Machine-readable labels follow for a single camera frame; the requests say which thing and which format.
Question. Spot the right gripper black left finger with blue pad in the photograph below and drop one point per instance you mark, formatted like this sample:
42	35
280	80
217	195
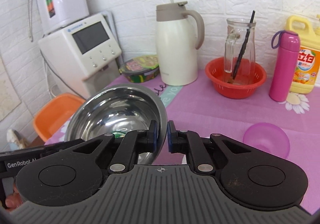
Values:
134	143

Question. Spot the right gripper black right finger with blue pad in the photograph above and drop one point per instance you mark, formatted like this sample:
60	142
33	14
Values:
191	145

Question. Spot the stainless steel bowl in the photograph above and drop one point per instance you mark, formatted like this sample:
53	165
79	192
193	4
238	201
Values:
119	109

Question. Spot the purple plastic bowl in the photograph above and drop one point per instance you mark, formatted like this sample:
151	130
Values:
268	138

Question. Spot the person's hand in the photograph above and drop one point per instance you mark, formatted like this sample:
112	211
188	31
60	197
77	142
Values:
13	200

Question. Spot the orange plastic stool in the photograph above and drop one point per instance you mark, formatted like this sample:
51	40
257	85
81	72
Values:
55	113

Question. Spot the green instant noodle bowl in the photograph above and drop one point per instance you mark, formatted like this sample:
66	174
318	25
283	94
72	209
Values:
140	69

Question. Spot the red plastic basket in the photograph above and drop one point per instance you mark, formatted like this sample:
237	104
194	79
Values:
242	87

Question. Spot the white countertop water dispenser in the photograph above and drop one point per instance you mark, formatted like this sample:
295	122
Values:
84	56

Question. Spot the pink floral tablecloth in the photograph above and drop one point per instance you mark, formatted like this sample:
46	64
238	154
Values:
198	107

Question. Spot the cream thermos jug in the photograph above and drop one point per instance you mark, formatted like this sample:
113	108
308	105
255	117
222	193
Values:
179	34

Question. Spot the black stirring stick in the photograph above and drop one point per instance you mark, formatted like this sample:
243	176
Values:
243	47

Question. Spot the glass pitcher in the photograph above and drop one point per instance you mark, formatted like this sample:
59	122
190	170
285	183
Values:
236	31

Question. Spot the yellow detergent bottle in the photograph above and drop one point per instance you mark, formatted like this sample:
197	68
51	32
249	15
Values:
306	75

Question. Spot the pink thermos bottle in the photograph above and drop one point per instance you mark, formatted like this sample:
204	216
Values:
287	44

